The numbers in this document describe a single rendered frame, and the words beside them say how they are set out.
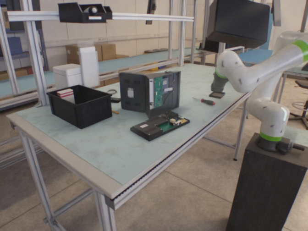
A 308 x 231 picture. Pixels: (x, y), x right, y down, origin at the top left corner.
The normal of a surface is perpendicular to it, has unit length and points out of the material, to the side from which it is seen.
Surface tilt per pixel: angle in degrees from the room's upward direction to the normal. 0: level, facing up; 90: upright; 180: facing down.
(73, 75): 90
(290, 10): 90
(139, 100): 90
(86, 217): 0
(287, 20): 90
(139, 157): 0
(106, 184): 0
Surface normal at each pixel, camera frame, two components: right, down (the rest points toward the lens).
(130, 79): -0.40, 0.37
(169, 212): 0.00, -0.91
